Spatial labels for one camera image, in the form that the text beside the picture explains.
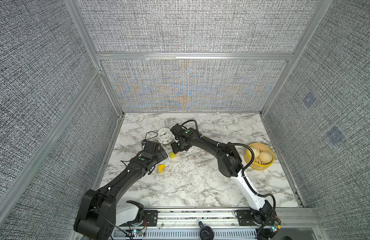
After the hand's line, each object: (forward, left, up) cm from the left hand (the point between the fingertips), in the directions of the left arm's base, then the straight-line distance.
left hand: (159, 155), depth 88 cm
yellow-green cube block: (+2, -7, -4) cm, 8 cm away
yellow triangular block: (-5, 0, -6) cm, 8 cm away
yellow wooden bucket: (-6, -57, -4) cm, 58 cm away
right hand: (+8, -10, -7) cm, 15 cm away
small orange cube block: (+4, -11, -5) cm, 13 cm away
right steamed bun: (-4, -62, -1) cm, 62 cm away
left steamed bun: (+1, -59, -1) cm, 59 cm away
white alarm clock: (+16, -2, -3) cm, 17 cm away
